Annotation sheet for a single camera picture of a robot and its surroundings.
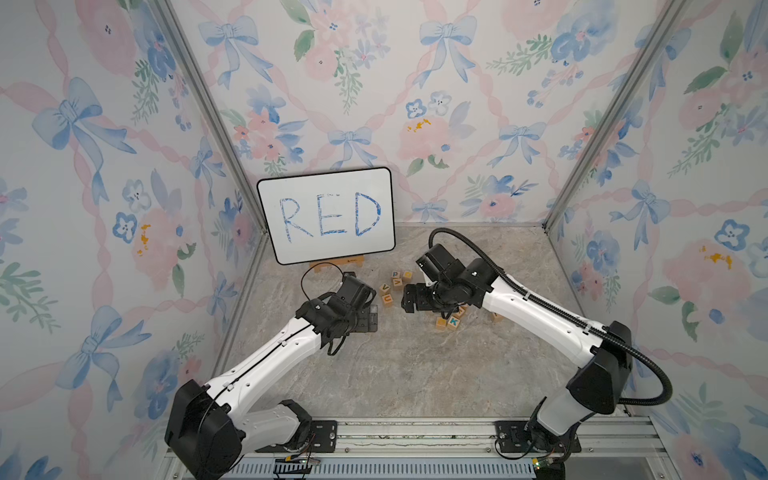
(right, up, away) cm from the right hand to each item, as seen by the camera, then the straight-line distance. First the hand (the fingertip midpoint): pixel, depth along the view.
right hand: (417, 302), depth 78 cm
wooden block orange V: (-5, +3, +22) cm, 23 cm away
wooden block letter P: (-5, +5, +24) cm, 25 cm away
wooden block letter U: (-8, -2, +18) cm, 20 cm away
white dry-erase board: (-27, +25, +19) cm, 41 cm away
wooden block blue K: (+12, -9, +14) cm, 20 cm away
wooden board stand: (-25, +10, +25) cm, 37 cm away
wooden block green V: (-9, +1, +20) cm, 22 cm away
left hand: (-15, -4, +3) cm, 16 cm away
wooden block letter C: (+9, -9, +13) cm, 18 cm away
